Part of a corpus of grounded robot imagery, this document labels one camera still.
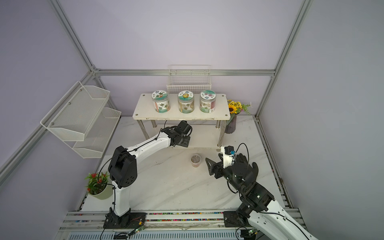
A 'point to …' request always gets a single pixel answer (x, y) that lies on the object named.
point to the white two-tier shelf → (207, 128)
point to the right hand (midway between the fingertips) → (213, 159)
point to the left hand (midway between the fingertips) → (181, 141)
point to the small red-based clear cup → (195, 160)
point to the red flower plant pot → (99, 185)
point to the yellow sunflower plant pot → (235, 107)
